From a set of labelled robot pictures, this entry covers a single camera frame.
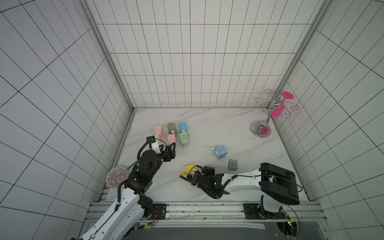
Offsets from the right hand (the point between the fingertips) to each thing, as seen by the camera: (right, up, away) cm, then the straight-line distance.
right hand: (206, 164), depth 88 cm
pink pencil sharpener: (-31, +19, +10) cm, 38 cm away
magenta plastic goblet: (+39, +32, -7) cm, 51 cm away
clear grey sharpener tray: (+16, -1, +1) cm, 16 cm away
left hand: (-21, +13, -9) cm, 26 cm away
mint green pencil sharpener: (-13, +14, +5) cm, 20 cm away
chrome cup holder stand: (+41, +20, +16) cm, 49 cm away
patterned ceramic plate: (-52, -5, -4) cm, 52 cm away
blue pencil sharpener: (+9, +8, 0) cm, 12 cm away
